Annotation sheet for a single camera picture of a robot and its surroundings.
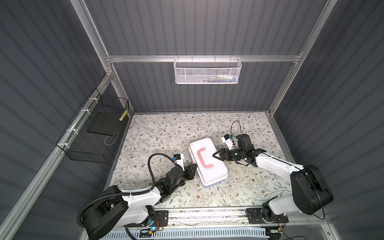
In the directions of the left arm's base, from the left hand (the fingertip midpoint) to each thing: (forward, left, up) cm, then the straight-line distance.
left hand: (197, 166), depth 81 cm
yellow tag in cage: (+24, +40, +17) cm, 50 cm away
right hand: (+5, -12, 0) cm, 13 cm away
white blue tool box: (-3, -7, +1) cm, 7 cm away
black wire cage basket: (+12, +52, +18) cm, 56 cm away
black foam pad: (+16, +46, +20) cm, 53 cm away
